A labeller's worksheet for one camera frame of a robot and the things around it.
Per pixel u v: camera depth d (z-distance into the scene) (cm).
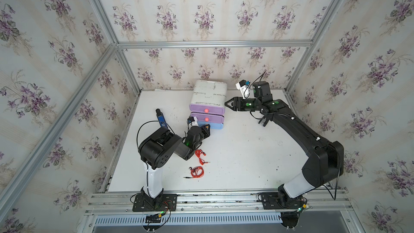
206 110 84
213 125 96
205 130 85
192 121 87
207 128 93
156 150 51
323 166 42
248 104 69
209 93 89
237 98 70
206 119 89
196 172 82
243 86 72
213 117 95
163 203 73
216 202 75
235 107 72
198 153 88
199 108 91
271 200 73
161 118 101
